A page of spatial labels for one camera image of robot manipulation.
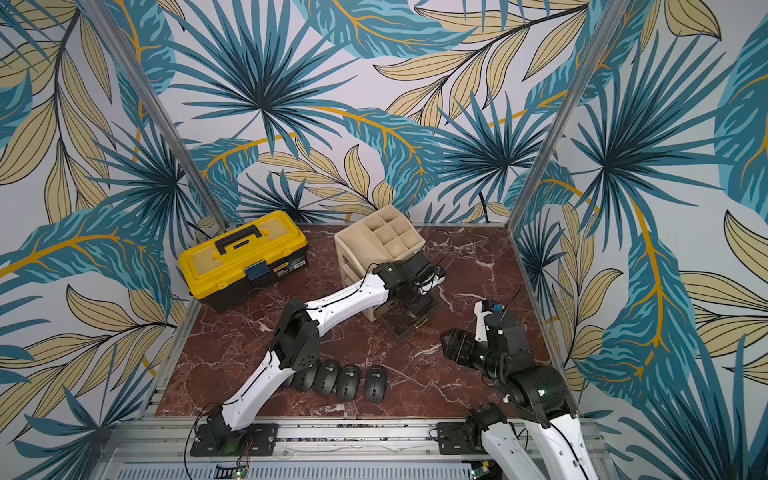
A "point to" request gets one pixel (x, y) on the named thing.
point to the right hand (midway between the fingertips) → (453, 339)
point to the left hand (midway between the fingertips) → (420, 302)
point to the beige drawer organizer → (385, 238)
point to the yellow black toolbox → (222, 270)
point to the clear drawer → (404, 317)
